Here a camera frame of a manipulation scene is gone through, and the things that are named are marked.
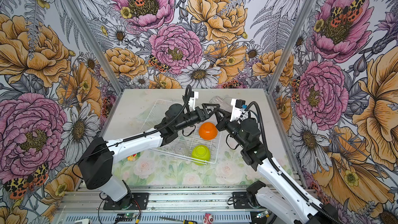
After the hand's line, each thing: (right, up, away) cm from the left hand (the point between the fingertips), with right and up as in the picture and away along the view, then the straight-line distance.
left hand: (217, 112), depth 71 cm
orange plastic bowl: (-3, -12, +21) cm, 25 cm away
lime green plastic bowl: (-7, -22, +11) cm, 25 cm away
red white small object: (-4, -44, -5) cm, 45 cm away
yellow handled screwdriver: (-15, -48, -3) cm, 50 cm away
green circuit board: (-41, -47, 0) cm, 63 cm away
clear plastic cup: (+3, +4, -1) cm, 5 cm away
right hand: (-2, -1, -1) cm, 2 cm away
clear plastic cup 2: (-18, -19, +10) cm, 28 cm away
